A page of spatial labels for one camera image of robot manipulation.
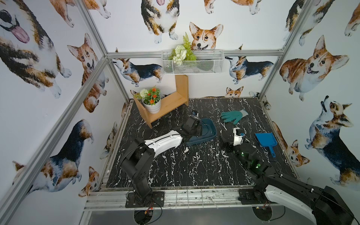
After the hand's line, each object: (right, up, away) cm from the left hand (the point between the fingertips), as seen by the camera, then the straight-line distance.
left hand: (197, 122), depth 91 cm
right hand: (+19, -4, -9) cm, 22 cm away
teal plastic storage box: (+9, -7, +10) cm, 15 cm away
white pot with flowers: (-30, +16, +2) cm, 34 cm away
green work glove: (+32, +4, +19) cm, 37 cm away
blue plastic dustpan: (+48, -12, +5) cm, 50 cm away
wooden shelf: (-22, +14, +22) cm, 34 cm away
